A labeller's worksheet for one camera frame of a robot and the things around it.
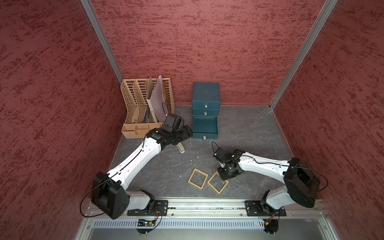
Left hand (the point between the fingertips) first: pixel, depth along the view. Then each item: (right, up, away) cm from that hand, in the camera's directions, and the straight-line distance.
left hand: (188, 137), depth 79 cm
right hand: (+21, -24, +3) cm, 32 cm away
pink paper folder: (-20, +23, +15) cm, 34 cm away
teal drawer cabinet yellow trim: (+11, +18, +16) cm, 26 cm away
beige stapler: (-5, -8, +13) cm, 17 cm away
